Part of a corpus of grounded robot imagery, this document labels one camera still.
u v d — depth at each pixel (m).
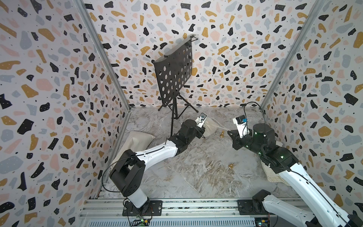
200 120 0.69
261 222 0.72
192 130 0.64
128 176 0.44
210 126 1.01
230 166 0.88
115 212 0.73
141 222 0.71
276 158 0.46
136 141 0.91
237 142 0.60
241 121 0.57
